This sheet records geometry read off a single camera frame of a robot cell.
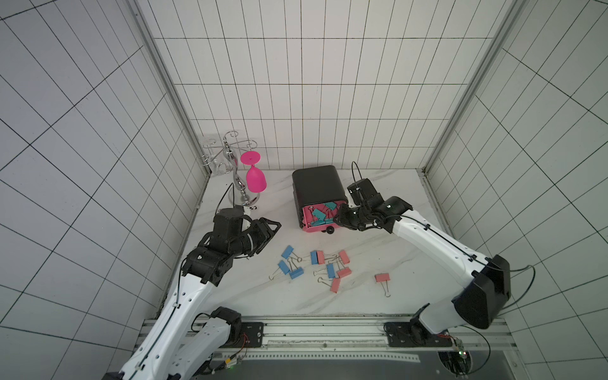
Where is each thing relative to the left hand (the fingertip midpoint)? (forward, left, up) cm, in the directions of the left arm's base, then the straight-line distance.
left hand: (275, 234), depth 71 cm
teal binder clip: (+11, -18, -9) cm, 23 cm away
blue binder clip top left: (+4, -2, -24) cm, 24 cm away
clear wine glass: (+38, +30, -7) cm, 49 cm away
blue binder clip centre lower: (-2, -18, -23) cm, 30 cm away
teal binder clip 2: (+10, -14, -10) cm, 20 cm away
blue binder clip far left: (-2, 0, -23) cm, 23 cm away
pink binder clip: (+3, -24, -22) cm, 33 cm away
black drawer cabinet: (+30, -13, -12) cm, 35 cm away
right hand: (+7, -16, -4) cm, 18 cm away
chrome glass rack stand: (+32, +21, -24) cm, 46 cm away
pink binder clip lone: (-5, -38, -23) cm, 45 cm away
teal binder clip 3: (+17, -19, -7) cm, 26 cm away
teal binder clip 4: (+13, -14, -9) cm, 21 cm away
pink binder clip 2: (-3, -24, -23) cm, 33 cm away
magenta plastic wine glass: (+27, +11, -5) cm, 29 cm away
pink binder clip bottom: (-7, -20, -23) cm, 31 cm away
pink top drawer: (+13, -10, -10) cm, 19 cm away
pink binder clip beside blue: (+2, -15, -22) cm, 27 cm away
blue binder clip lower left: (-4, -6, -22) cm, 24 cm away
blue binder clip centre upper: (+2, -12, -22) cm, 25 cm away
